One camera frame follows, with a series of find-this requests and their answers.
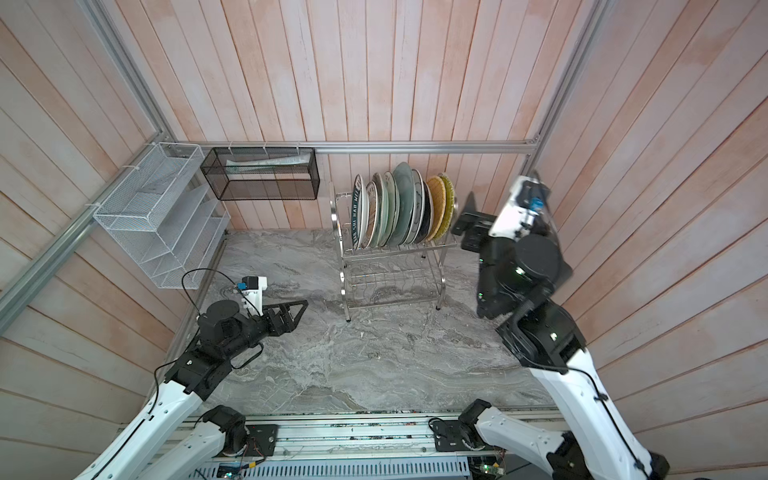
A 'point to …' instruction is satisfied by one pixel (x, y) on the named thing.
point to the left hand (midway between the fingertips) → (298, 309)
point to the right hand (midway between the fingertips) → (485, 199)
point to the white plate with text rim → (359, 212)
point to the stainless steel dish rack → (389, 274)
